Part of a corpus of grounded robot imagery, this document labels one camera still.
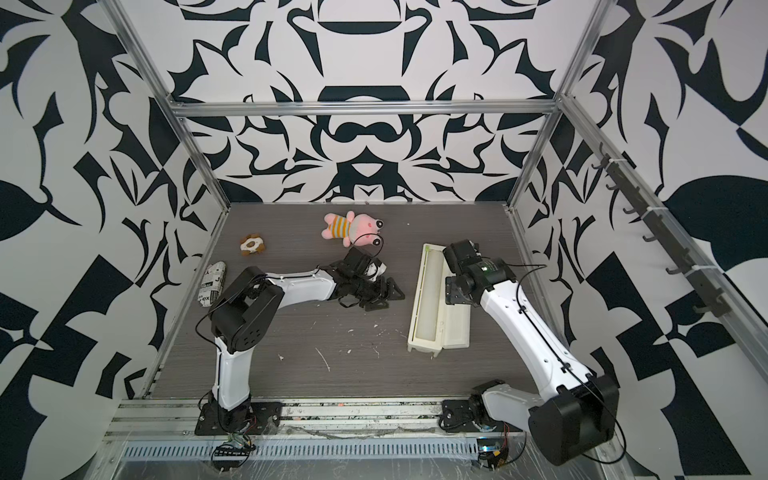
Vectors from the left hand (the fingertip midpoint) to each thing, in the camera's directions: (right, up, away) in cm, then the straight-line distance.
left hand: (398, 295), depth 90 cm
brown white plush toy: (-50, +15, +14) cm, 54 cm away
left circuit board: (-41, -35, -18) cm, 57 cm away
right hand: (+18, +4, -11) cm, 22 cm away
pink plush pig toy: (-13, +20, +14) cm, 27 cm away
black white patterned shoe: (-57, +3, +4) cm, 57 cm away
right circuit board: (+21, -33, -19) cm, 44 cm away
